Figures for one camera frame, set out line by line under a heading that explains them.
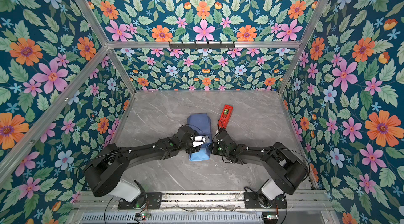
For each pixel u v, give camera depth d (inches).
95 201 29.5
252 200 28.9
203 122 37.6
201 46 36.4
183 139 26.8
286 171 17.7
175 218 30.2
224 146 27.4
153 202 28.9
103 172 17.2
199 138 30.1
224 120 38.3
